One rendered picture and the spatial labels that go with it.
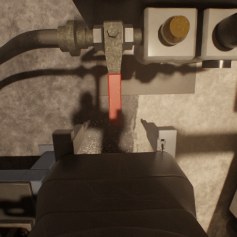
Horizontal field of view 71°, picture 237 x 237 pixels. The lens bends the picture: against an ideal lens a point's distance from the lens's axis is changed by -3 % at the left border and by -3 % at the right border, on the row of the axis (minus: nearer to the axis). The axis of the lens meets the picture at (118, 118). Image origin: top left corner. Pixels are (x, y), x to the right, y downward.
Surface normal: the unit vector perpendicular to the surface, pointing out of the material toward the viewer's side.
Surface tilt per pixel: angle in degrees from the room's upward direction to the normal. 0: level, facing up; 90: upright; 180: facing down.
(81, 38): 9
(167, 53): 0
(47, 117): 0
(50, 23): 0
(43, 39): 15
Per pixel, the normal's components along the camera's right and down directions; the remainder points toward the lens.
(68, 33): 0.01, 0.10
